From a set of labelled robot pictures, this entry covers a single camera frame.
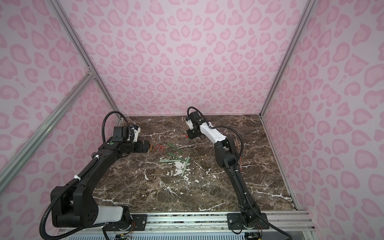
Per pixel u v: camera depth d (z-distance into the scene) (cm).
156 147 101
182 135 107
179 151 99
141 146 77
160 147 101
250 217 63
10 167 51
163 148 101
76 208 40
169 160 95
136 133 78
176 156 97
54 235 39
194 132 94
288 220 75
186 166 93
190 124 99
